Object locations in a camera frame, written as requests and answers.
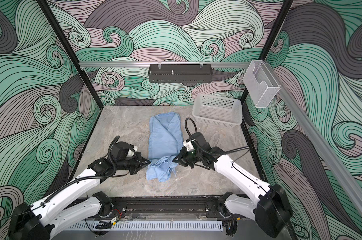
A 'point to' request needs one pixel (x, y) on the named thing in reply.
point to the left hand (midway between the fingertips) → (152, 161)
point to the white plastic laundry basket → (218, 111)
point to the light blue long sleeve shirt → (165, 143)
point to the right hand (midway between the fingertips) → (172, 161)
